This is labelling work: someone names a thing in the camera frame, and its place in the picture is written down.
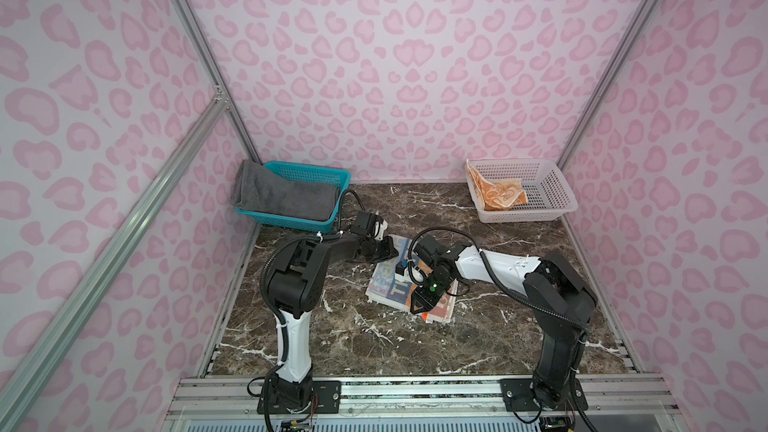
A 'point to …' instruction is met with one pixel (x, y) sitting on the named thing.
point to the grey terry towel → (257, 188)
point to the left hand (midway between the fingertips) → (400, 250)
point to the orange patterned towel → (500, 193)
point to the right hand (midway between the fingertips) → (417, 304)
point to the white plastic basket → (548, 196)
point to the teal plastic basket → (305, 175)
